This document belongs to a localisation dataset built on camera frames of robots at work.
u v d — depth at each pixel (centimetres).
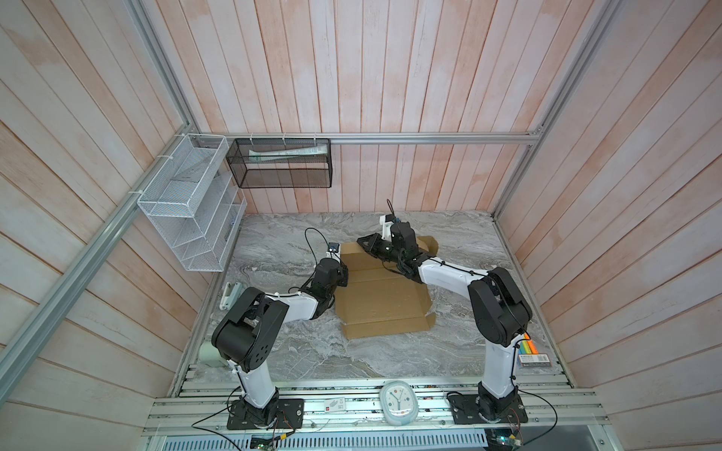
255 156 89
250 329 48
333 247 82
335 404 75
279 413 73
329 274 73
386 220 87
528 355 82
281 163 106
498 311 52
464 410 73
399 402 73
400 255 75
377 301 93
